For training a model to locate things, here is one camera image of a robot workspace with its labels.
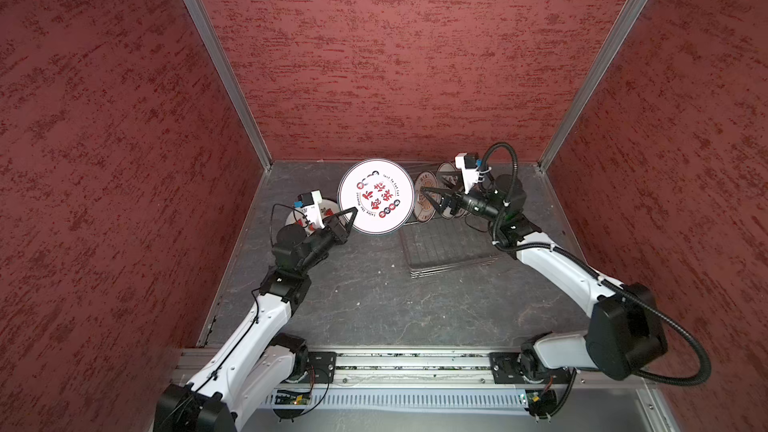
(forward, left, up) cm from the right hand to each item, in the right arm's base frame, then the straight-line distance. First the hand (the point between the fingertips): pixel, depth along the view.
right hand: (427, 187), depth 74 cm
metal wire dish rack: (0, -9, -30) cm, 31 cm away
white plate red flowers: (-1, +12, -1) cm, 12 cm away
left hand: (-5, +18, -4) cm, 19 cm away
